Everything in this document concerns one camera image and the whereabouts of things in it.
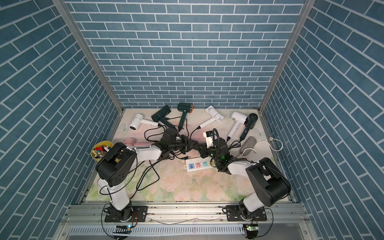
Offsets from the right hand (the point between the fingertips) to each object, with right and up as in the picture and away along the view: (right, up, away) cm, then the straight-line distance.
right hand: (198, 146), depth 87 cm
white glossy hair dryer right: (+31, +17, +25) cm, 43 cm away
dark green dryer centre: (-10, +26, +33) cm, 43 cm away
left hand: (+2, +2, -1) cm, 3 cm away
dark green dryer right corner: (+37, +14, +18) cm, 43 cm away
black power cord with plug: (-11, -8, +7) cm, 16 cm away
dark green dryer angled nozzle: (-28, +18, +22) cm, 40 cm away
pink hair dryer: (-45, 0, +13) cm, 47 cm away
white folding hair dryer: (+14, +18, +22) cm, 32 cm away
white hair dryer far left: (-44, +16, +20) cm, 51 cm away
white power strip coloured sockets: (0, -11, +2) cm, 12 cm away
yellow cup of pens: (-55, -1, -5) cm, 55 cm away
